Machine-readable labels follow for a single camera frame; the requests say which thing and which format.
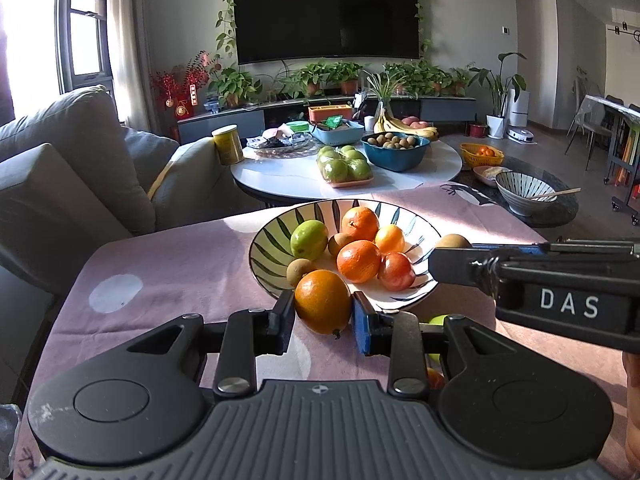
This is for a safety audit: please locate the orange box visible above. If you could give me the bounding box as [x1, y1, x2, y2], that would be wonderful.
[308, 104, 354, 124]

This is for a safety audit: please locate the glass plate of snacks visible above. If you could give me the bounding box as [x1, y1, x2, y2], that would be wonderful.
[246, 127, 313, 154]

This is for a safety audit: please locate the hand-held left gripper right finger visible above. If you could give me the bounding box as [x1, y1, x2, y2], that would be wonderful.
[352, 292, 512, 397]

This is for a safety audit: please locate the large orange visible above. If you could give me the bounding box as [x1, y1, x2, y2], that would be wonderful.
[294, 269, 353, 337]
[336, 240, 383, 284]
[341, 206, 380, 242]

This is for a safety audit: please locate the tall plant in white pot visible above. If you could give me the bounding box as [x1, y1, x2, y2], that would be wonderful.
[470, 51, 527, 139]

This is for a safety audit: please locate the wall coat rack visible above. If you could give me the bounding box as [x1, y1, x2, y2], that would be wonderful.
[606, 22, 640, 41]

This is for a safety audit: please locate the bunch of bananas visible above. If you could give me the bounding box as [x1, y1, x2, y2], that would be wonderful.
[374, 104, 440, 141]

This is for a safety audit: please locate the tray of green apples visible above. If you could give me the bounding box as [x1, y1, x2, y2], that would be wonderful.
[316, 145, 375, 189]

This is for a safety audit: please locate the person's right forearm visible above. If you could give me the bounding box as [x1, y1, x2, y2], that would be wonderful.
[622, 351, 640, 467]

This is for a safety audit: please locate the wheeled shelf cart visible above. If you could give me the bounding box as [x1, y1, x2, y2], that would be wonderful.
[604, 110, 640, 213]

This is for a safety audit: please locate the dark round table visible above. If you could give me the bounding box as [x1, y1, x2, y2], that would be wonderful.
[452, 152, 580, 229]

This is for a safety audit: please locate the grey cushion with yellow trim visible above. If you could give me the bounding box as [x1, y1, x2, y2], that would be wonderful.
[147, 136, 237, 222]

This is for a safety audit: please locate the pink deer-print tablecloth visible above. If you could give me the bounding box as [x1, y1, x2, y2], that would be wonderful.
[12, 182, 640, 480]

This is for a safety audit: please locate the beige dish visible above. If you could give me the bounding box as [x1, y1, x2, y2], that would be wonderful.
[472, 165, 512, 189]

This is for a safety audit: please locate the yellow can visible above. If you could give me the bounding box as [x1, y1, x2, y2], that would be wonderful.
[211, 125, 246, 166]

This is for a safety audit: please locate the red festive decoration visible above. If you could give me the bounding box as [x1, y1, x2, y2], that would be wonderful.
[150, 51, 222, 120]

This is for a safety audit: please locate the grey television cabinet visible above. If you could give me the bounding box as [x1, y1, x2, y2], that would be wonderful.
[177, 94, 479, 145]

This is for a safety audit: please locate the small green fruit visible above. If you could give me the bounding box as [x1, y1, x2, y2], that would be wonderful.
[426, 314, 449, 364]

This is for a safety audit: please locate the dining table with cloth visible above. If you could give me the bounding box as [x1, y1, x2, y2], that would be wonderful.
[582, 93, 640, 126]

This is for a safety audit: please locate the orange basket of oranges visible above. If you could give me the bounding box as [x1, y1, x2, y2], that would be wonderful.
[460, 143, 506, 169]

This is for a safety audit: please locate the brown kiwi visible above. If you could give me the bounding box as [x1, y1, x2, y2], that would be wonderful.
[327, 233, 355, 259]
[286, 258, 317, 289]
[434, 233, 472, 251]

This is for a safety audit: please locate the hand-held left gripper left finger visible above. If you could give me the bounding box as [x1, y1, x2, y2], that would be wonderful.
[125, 289, 297, 401]

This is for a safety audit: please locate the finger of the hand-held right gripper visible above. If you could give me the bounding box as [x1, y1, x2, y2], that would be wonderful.
[470, 240, 637, 255]
[428, 247, 503, 295]

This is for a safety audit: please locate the pile of kiwis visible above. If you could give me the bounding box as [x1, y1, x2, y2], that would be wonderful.
[366, 132, 424, 151]

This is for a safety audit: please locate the small orange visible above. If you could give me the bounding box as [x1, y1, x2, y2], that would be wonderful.
[375, 224, 406, 255]

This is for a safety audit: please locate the potted green plant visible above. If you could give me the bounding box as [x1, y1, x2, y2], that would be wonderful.
[295, 61, 329, 97]
[420, 65, 454, 97]
[450, 67, 476, 97]
[327, 61, 364, 96]
[382, 62, 422, 96]
[207, 62, 262, 109]

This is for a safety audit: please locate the small blue-striped bowl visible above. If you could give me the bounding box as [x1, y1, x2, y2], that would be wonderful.
[495, 171, 559, 217]

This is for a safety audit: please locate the grey sofa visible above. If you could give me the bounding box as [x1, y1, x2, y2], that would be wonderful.
[0, 85, 157, 297]

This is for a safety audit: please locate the dining chair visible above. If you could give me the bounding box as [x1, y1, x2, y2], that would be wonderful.
[565, 104, 602, 157]

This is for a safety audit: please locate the black wall television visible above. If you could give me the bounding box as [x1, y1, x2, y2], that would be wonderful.
[231, 0, 420, 65]

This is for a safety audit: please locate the glass jar with lid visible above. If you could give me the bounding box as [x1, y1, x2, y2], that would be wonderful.
[0, 402, 24, 467]

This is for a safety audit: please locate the round white table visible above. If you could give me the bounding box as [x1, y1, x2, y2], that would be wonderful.
[231, 137, 463, 202]

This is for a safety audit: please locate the light blue basin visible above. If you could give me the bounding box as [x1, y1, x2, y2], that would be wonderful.
[311, 119, 366, 146]

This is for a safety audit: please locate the narrow black-framed window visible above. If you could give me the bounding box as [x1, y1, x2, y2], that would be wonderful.
[55, 0, 114, 94]

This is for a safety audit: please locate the wooden spoon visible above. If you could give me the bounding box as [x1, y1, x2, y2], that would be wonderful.
[530, 188, 582, 201]

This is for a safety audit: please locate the spider plant in vase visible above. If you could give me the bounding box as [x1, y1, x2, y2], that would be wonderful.
[365, 72, 409, 121]

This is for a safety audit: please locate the dark blue bowl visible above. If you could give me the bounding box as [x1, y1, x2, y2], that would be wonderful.
[361, 131, 431, 173]

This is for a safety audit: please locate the leaf-striped white bowl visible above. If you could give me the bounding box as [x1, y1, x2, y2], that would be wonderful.
[248, 199, 444, 314]

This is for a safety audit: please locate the grey pillow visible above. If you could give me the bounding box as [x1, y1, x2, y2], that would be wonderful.
[122, 126, 180, 187]

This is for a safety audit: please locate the green apple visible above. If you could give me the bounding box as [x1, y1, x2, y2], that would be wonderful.
[290, 220, 330, 261]

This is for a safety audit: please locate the white air purifier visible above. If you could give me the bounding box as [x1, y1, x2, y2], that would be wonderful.
[507, 91, 530, 129]

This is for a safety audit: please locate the sheer curtain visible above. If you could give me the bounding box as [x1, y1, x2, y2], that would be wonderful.
[105, 0, 162, 134]

